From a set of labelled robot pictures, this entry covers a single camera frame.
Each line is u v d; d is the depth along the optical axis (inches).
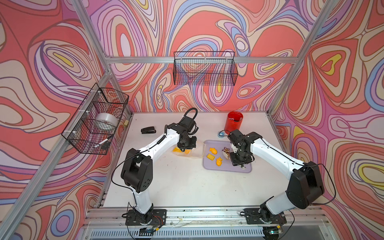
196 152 38.7
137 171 18.5
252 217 28.9
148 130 41.2
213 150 37.8
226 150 37.7
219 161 35.9
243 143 23.8
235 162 28.9
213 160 36.7
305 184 16.7
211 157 37.1
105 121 28.7
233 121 38.8
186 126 27.1
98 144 27.7
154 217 28.5
